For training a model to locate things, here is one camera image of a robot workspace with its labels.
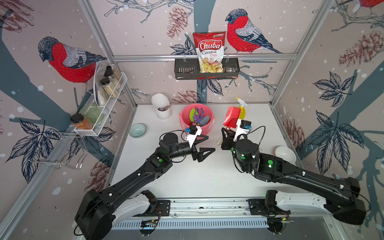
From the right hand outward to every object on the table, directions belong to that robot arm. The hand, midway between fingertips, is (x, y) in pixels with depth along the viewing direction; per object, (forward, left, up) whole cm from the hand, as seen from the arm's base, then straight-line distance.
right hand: (222, 129), depth 66 cm
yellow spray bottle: (+35, -21, -28) cm, 49 cm away
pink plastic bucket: (+17, +20, -15) cm, 30 cm away
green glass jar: (+5, +62, +4) cm, 62 cm away
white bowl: (+4, -42, -29) cm, 52 cm away
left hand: (-5, +5, -3) cm, 7 cm away
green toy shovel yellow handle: (+27, +16, -18) cm, 36 cm away
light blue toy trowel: (+23, +8, -24) cm, 34 cm away
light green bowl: (+18, +54, -28) cm, 64 cm away
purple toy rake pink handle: (+24, +12, -19) cm, 33 cm away
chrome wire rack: (-6, +63, 0) cm, 64 cm away
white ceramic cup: (+36, +39, -21) cm, 57 cm away
